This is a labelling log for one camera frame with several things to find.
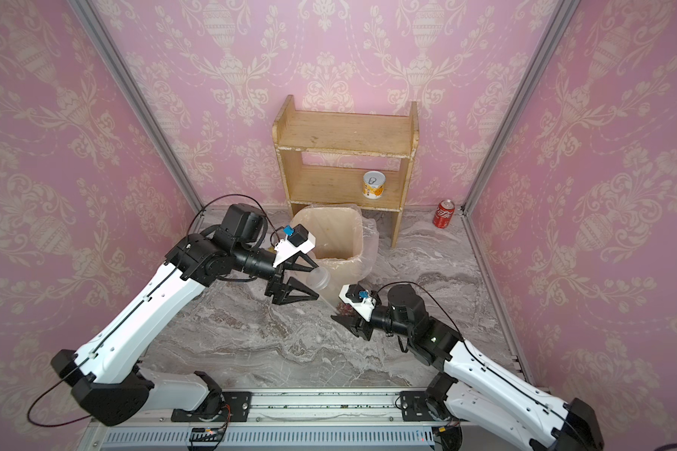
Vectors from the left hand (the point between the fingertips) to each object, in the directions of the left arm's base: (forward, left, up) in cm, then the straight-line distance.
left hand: (316, 282), depth 60 cm
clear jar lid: (+1, 0, -1) cm, 2 cm away
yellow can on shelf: (+42, -15, -6) cm, 45 cm away
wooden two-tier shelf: (+59, -7, -10) cm, 60 cm away
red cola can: (+45, -44, -24) cm, 67 cm away
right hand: (+1, -5, -12) cm, 13 cm away
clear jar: (-2, -7, -10) cm, 12 cm away
